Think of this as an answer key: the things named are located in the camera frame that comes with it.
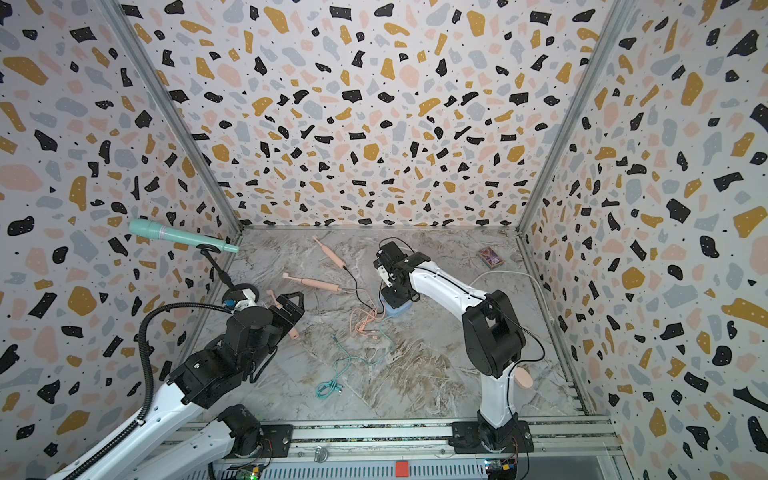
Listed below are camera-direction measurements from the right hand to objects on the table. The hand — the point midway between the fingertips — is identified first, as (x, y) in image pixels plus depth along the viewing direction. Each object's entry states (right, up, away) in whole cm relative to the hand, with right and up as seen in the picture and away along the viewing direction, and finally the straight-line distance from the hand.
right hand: (401, 296), depth 92 cm
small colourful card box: (+34, +12, +21) cm, 42 cm away
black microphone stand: (-52, +14, -13) cm, 55 cm away
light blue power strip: (-2, -6, +4) cm, 7 cm away
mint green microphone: (-58, +18, -18) cm, 63 cm away
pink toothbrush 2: (-24, +11, +18) cm, 32 cm away
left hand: (-24, +1, -19) cm, 30 cm away
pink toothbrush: (-31, +3, +12) cm, 34 cm away
